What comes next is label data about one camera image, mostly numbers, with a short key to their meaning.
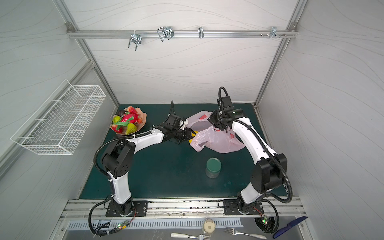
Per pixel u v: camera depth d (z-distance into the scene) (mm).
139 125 1037
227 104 635
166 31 764
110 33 755
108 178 530
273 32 765
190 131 840
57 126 674
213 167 777
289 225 689
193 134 861
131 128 960
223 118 584
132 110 1074
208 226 604
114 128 956
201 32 780
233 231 673
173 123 748
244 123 526
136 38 795
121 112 1043
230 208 734
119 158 497
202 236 676
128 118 989
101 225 717
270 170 427
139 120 1047
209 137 761
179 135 801
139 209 734
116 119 993
